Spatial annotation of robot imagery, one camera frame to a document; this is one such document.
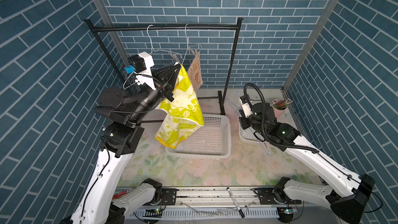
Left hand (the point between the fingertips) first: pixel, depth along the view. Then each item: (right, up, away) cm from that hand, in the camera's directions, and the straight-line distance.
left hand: (185, 67), depth 44 cm
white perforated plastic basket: (+10, -33, +49) cm, 60 cm away
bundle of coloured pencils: (+52, -11, +50) cm, 73 cm away
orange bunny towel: (-1, +7, +41) cm, 42 cm away
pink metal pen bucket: (+52, -17, +53) cm, 76 cm away
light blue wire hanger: (+25, -23, +16) cm, 37 cm away
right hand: (+23, -14, +29) cm, 40 cm away
